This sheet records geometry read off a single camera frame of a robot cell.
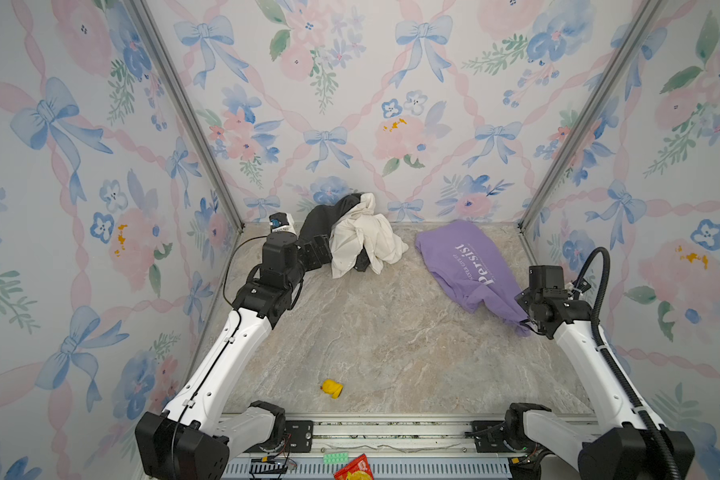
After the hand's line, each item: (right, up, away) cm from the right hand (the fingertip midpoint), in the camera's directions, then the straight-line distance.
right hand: (538, 304), depth 80 cm
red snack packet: (-48, -36, -11) cm, 61 cm away
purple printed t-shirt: (-9, +8, +23) cm, 26 cm away
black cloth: (-61, +25, +18) cm, 68 cm away
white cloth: (-48, +21, +13) cm, 54 cm away
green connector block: (-53, -34, -10) cm, 64 cm away
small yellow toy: (-55, -22, 0) cm, 59 cm away
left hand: (-59, +17, -6) cm, 62 cm away
